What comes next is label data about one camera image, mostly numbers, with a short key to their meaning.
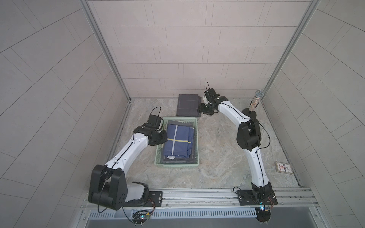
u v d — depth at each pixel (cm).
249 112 104
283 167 80
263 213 69
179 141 87
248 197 71
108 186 39
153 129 61
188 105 111
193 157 79
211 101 75
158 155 83
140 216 64
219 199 72
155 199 71
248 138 59
